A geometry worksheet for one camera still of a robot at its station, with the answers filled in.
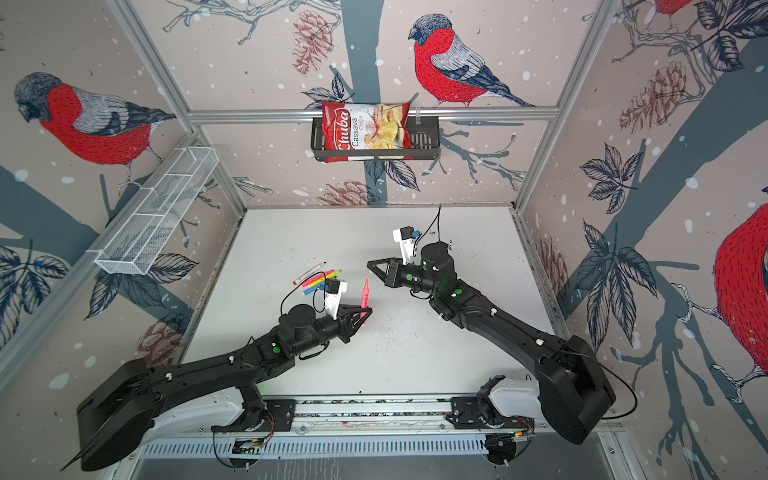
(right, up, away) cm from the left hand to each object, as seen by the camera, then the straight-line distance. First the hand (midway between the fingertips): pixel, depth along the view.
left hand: (370, 314), depth 73 cm
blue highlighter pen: (-11, +8, -6) cm, 15 cm away
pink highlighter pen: (-20, +5, +26) cm, 33 cm away
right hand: (-2, +10, 0) cm, 10 cm away
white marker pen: (-23, +6, +28) cm, 37 cm away
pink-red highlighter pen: (-1, +3, +1) cm, 4 cm away
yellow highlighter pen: (-15, +5, +28) cm, 32 cm away
